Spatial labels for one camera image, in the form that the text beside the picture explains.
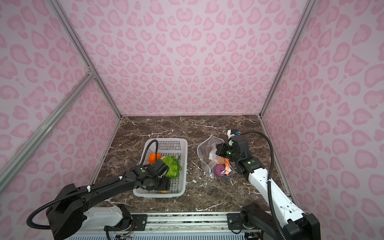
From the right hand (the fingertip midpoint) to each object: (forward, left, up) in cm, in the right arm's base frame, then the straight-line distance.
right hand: (216, 144), depth 77 cm
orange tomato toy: (-2, +36, -13) cm, 39 cm away
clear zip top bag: (-10, +1, -3) cm, 10 cm away
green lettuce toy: (-6, +23, -11) cm, 26 cm away
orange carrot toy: (-6, -7, -14) cm, 16 cm away
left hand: (-15, +26, -17) cm, 35 cm away
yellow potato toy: (-19, +27, -16) cm, 37 cm away
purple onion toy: (-7, -2, -15) cm, 16 cm away
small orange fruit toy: (0, -5, -17) cm, 17 cm away
